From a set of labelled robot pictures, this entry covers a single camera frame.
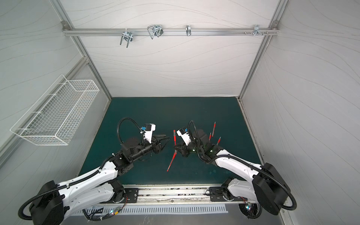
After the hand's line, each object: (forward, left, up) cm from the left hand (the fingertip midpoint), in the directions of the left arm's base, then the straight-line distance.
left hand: (165, 138), depth 72 cm
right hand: (-1, -4, -8) cm, 9 cm away
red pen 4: (-1, -3, -22) cm, 22 cm away
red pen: (+23, -32, -22) cm, 45 cm away
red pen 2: (+10, -33, -21) cm, 40 cm away
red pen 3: (+2, -5, -2) cm, 6 cm away
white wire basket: (+5, +55, +10) cm, 56 cm away
